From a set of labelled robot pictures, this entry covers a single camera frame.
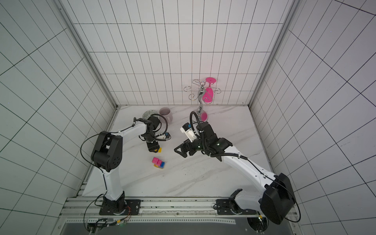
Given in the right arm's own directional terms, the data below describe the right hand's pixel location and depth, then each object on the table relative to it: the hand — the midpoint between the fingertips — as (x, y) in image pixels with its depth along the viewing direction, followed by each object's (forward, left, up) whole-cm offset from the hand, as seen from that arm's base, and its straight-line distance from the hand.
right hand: (181, 142), depth 75 cm
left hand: (+5, +21, -17) cm, 28 cm away
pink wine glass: (+38, -15, 0) cm, 41 cm away
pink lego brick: (-6, +15, -12) cm, 20 cm away
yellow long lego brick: (-7, +15, -18) cm, 24 cm away
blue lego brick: (-7, +12, -16) cm, 21 cm away
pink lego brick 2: (-6, +13, -14) cm, 20 cm away
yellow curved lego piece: (+3, +15, -17) cm, 23 cm away
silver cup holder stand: (+33, -10, +8) cm, 35 cm away
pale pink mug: (+34, +16, -15) cm, 41 cm away
